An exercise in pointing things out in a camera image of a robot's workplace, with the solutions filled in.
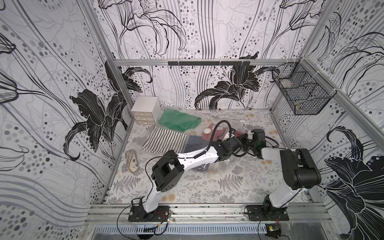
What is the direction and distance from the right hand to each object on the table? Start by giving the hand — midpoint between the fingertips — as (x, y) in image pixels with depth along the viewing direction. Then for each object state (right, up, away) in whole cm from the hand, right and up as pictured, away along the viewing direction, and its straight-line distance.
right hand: (234, 135), depth 96 cm
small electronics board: (+12, -43, -26) cm, 52 cm away
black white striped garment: (-49, -3, +5) cm, 50 cm away
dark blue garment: (-26, -5, +5) cm, 27 cm away
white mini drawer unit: (-60, +17, +6) cm, 63 cm away
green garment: (-38, +11, +15) cm, 42 cm away
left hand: (-9, -5, -7) cm, 13 cm away
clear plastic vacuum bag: (-2, -16, -6) cm, 17 cm away
